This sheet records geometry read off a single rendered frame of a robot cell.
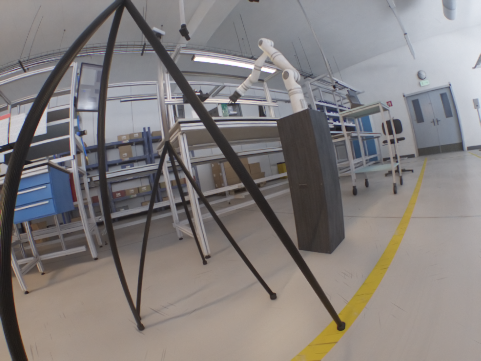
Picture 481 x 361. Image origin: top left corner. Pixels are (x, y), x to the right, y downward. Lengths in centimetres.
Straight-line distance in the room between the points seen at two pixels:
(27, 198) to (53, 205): 23
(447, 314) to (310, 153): 101
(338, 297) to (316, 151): 74
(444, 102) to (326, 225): 694
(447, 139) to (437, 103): 117
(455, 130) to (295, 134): 688
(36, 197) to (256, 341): 157
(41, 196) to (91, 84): 116
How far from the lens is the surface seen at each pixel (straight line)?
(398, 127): 395
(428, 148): 758
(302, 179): 117
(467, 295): 96
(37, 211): 165
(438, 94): 772
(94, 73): 226
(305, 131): 114
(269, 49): 155
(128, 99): 351
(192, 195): 138
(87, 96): 216
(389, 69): 797
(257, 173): 576
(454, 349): 77
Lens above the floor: 58
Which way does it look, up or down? 3 degrees down
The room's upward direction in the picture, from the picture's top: 11 degrees counter-clockwise
